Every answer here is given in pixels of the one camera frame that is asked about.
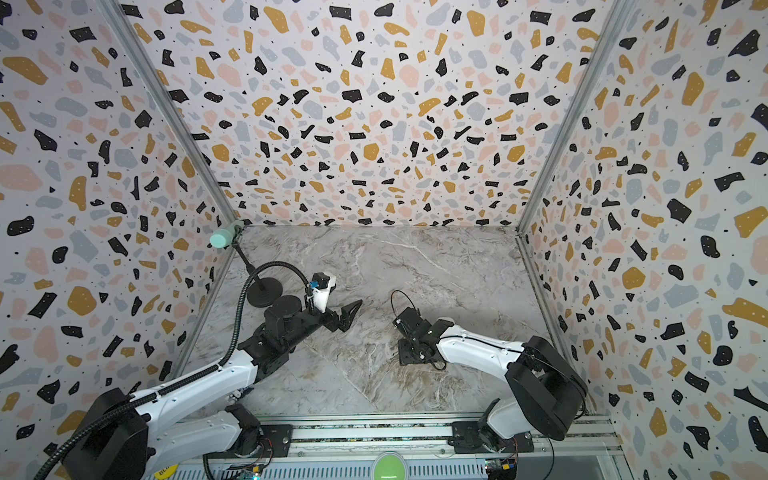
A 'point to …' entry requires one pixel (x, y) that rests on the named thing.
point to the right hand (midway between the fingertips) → (406, 350)
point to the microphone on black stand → (261, 293)
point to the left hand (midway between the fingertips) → (351, 289)
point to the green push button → (390, 465)
